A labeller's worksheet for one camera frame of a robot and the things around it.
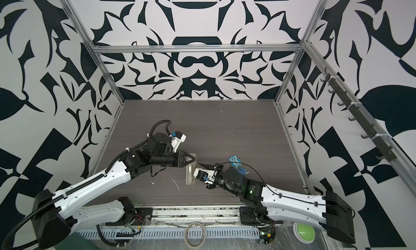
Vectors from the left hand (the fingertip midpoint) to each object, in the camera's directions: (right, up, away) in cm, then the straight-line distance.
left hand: (195, 157), depth 71 cm
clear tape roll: (-4, -33, +1) cm, 33 cm away
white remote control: (-2, -6, -1) cm, 6 cm away
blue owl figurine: (+20, -6, +21) cm, 29 cm away
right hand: (+2, -3, -1) cm, 4 cm away
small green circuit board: (+31, -34, 0) cm, 46 cm away
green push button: (+47, -33, 0) cm, 58 cm away
